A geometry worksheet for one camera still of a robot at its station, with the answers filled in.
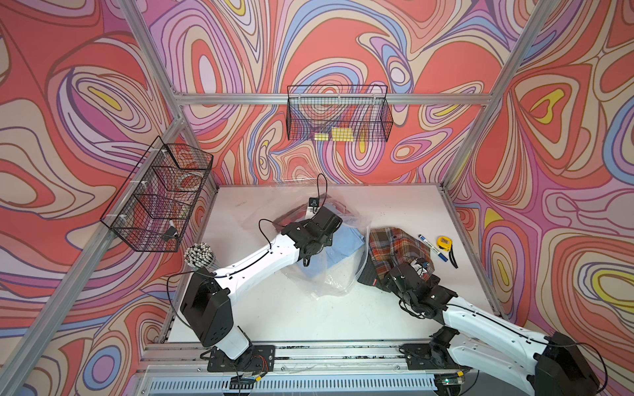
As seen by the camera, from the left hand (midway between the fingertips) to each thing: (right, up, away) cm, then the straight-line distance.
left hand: (316, 231), depth 82 cm
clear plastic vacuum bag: (+7, -16, +10) cm, 20 cm away
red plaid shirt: (+27, -7, +8) cm, 29 cm away
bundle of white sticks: (-36, -7, -7) cm, 37 cm away
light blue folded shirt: (+11, -6, +14) cm, 19 cm away
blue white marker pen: (+47, -8, +15) cm, 50 cm away
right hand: (+27, -20, +3) cm, 33 cm away
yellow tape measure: (+52, -7, +16) cm, 55 cm away
